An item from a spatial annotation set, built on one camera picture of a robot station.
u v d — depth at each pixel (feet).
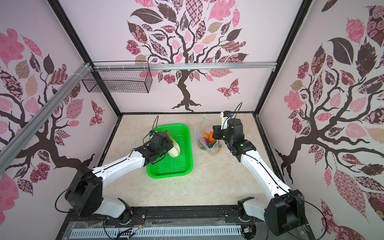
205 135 3.20
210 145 2.49
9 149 1.65
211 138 2.32
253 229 2.32
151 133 2.55
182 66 3.04
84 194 1.38
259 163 1.61
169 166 2.98
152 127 3.52
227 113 2.22
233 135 1.91
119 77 3.11
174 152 2.73
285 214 1.28
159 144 2.15
